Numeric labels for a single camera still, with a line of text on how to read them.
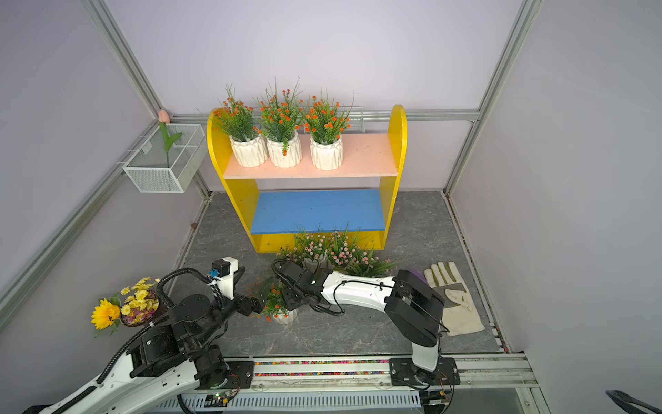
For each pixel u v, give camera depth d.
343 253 0.82
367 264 0.79
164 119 0.89
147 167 0.75
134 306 0.62
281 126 0.61
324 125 0.58
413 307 0.45
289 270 0.64
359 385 0.74
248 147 0.67
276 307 0.71
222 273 0.54
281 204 0.99
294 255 0.85
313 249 0.83
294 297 0.74
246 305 0.58
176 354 0.49
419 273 0.95
